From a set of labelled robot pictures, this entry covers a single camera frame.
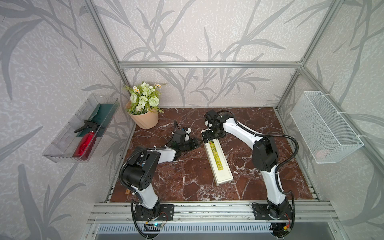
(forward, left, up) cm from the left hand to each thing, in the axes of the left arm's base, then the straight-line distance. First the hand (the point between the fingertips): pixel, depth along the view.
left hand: (200, 142), depth 93 cm
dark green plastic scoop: (-2, +49, +26) cm, 55 cm away
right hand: (+3, -6, +1) cm, 7 cm away
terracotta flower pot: (+14, +36, +3) cm, 39 cm away
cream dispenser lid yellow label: (-13, -10, +2) cm, 16 cm away
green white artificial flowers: (+17, +34, +21) cm, 43 cm away
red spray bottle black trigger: (-17, +46, +28) cm, 57 cm away
